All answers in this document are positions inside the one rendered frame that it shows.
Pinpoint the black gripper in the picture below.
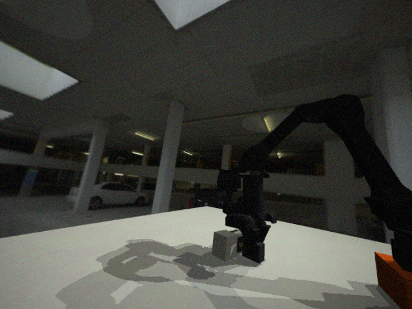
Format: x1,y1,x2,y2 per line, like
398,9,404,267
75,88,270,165
225,192,277,256

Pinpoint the black two-prong plug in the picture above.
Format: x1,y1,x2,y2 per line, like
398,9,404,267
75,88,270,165
239,239,265,264

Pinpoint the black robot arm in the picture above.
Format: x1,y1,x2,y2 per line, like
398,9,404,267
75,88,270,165
217,94,412,273

